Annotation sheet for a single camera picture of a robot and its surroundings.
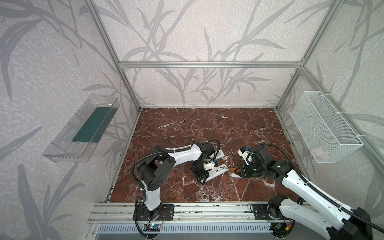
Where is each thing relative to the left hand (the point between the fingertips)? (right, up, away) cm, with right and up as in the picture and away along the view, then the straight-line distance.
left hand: (202, 175), depth 84 cm
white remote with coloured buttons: (+11, +10, +9) cm, 17 cm away
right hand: (+18, +7, -6) cm, 20 cm away
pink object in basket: (+57, +16, -11) cm, 60 cm away
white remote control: (+7, +2, +1) cm, 8 cm away
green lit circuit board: (-25, -21, -13) cm, 35 cm away
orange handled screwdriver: (+16, +5, -6) cm, 18 cm away
